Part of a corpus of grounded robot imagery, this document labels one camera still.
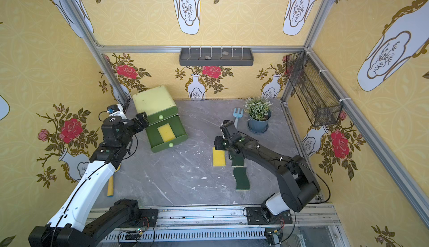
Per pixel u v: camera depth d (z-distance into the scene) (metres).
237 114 1.10
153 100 0.92
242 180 0.82
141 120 0.69
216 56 0.93
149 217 0.73
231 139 0.67
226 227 0.72
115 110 0.64
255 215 0.75
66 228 0.37
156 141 0.90
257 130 1.03
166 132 0.93
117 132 0.56
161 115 0.87
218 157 0.92
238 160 0.90
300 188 0.43
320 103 0.84
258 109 0.92
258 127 0.97
